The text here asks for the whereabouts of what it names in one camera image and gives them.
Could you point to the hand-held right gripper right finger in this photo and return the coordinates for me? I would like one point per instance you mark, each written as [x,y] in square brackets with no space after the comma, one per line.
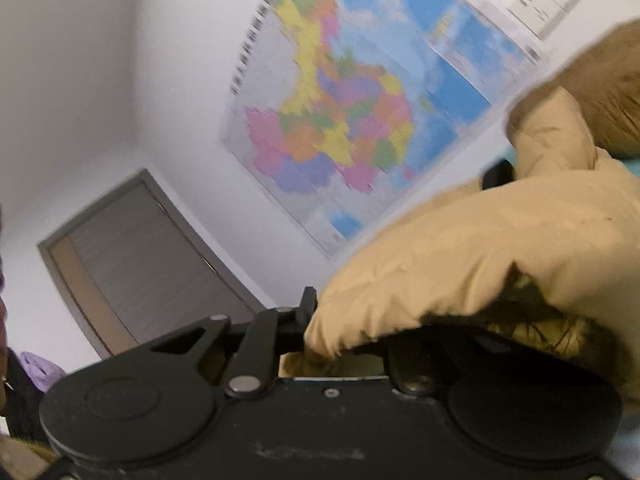
[407,360]

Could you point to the purple cloth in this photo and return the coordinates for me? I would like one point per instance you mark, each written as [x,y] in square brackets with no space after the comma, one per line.
[42,367]

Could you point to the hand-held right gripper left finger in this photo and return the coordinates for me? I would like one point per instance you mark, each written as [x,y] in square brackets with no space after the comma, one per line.
[292,330]

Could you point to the dark cloth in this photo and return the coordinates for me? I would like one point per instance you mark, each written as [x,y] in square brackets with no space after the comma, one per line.
[22,405]

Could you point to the colourful wall map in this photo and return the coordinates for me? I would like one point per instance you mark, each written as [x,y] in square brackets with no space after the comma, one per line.
[350,110]

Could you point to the white wall socket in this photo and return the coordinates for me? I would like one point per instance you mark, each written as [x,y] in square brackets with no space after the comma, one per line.
[536,10]

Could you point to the tan puffer jacket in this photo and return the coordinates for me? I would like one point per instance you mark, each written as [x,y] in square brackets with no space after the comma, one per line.
[475,240]

